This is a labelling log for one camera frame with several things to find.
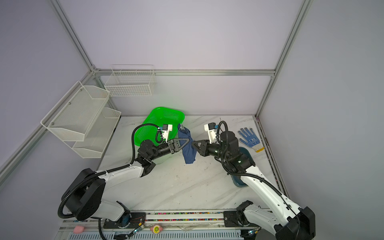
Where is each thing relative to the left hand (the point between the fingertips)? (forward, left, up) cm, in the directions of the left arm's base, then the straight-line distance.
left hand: (189, 141), depth 71 cm
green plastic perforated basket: (+40, +26, -24) cm, 53 cm away
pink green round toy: (-33, +15, -24) cm, 43 cm away
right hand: (-3, -1, +1) cm, 3 cm away
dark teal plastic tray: (-10, -26, -23) cm, 36 cm away
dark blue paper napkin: (-6, 0, -2) cm, 6 cm away
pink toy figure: (-33, +53, -28) cm, 68 cm away
